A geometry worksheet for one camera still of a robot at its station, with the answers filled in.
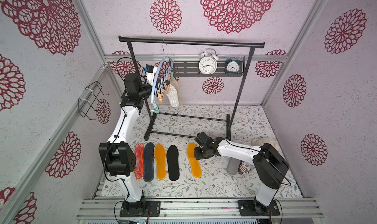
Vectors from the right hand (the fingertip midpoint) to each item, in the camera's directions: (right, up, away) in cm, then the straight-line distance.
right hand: (194, 154), depth 89 cm
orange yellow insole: (-22, 0, +6) cm, 23 cm away
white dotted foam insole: (-14, -1, +4) cm, 14 cm away
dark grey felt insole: (-27, -9, -3) cm, 29 cm away
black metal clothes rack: (+24, +20, +6) cm, 32 cm away
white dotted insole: (-13, +36, +2) cm, 39 cm away
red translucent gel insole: (-36, +2, +6) cm, 36 cm away
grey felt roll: (+22, -6, -4) cm, 23 cm away
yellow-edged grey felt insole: (+1, -9, -1) cm, 9 cm away
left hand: (-15, +41, -12) cm, 45 cm away
